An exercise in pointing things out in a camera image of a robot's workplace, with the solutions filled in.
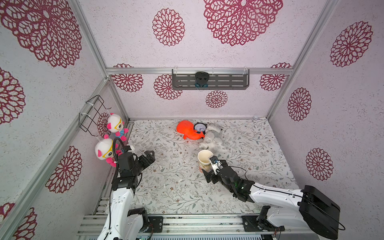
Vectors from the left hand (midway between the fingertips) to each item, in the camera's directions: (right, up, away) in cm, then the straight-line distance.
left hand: (149, 156), depth 82 cm
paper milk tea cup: (+30, -3, -4) cm, 30 cm away
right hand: (+33, -4, 0) cm, 33 cm away
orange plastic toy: (+20, +16, +24) cm, 35 cm away
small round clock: (+30, +17, +30) cm, 46 cm away
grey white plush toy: (+37, +8, +11) cm, 39 cm away
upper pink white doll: (-25, +18, +11) cm, 32 cm away
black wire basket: (-29, +19, -7) cm, 36 cm away
